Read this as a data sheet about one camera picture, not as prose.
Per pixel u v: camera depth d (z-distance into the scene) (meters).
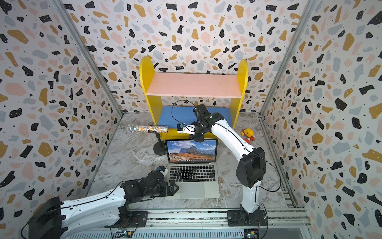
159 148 0.99
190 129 0.70
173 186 0.74
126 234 0.70
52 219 0.40
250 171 0.48
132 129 0.84
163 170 0.77
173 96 1.13
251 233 0.72
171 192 0.71
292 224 0.74
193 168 0.92
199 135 0.75
